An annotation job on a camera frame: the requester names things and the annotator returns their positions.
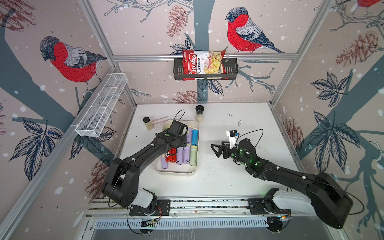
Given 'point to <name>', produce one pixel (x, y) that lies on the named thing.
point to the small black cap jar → (149, 124)
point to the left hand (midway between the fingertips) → (186, 138)
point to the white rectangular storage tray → (174, 169)
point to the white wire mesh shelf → (92, 122)
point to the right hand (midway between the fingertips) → (216, 144)
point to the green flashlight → (193, 155)
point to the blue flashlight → (195, 132)
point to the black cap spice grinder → (199, 117)
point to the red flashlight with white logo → (168, 156)
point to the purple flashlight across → (179, 155)
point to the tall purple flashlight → (186, 155)
